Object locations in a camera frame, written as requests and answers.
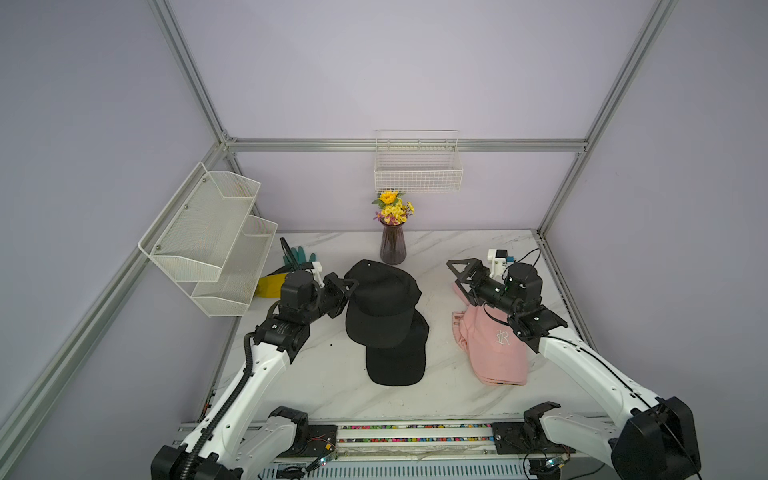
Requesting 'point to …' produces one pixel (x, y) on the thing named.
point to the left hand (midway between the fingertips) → (358, 284)
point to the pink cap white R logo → (499, 354)
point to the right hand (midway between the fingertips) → (451, 276)
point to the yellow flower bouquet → (394, 209)
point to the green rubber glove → (299, 256)
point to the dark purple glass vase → (393, 247)
